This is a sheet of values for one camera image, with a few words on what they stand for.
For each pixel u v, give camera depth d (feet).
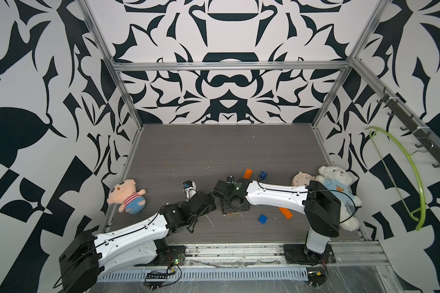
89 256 1.32
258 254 2.49
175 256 2.40
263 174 3.16
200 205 1.95
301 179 3.09
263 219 2.72
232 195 1.99
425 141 1.82
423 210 1.87
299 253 2.44
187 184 2.39
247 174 3.18
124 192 2.75
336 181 2.84
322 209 1.48
